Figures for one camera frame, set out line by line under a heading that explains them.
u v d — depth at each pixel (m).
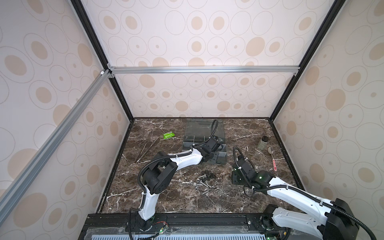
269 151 1.00
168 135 1.09
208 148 0.73
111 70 0.90
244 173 0.61
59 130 0.58
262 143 0.97
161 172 0.51
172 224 0.75
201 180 0.87
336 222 0.39
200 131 1.10
